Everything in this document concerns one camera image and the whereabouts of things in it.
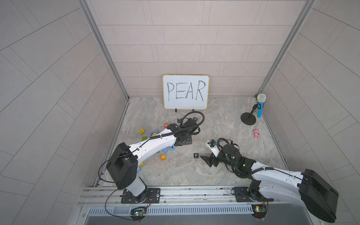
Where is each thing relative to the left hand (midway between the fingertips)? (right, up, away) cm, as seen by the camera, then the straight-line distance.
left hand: (189, 140), depth 83 cm
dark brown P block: (+4, -10, +1) cm, 10 cm away
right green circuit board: (+34, -31, -15) cm, 49 cm away
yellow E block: (-32, +4, +11) cm, 34 cm away
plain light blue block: (-15, -7, +3) cm, 17 cm away
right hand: (+9, -6, -3) cm, 11 cm away
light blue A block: (-11, -6, +4) cm, 13 cm away
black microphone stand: (+44, +12, +18) cm, 49 cm away
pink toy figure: (+45, +3, +10) cm, 47 cm away
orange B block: (-16, -10, 0) cm, 18 cm away
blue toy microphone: (+44, +25, +2) cm, 51 cm away
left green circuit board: (-24, -30, -19) cm, 43 cm away
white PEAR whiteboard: (-2, +31, +18) cm, 36 cm away
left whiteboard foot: (-10, +18, +22) cm, 30 cm away
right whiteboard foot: (+3, +17, +22) cm, 28 cm away
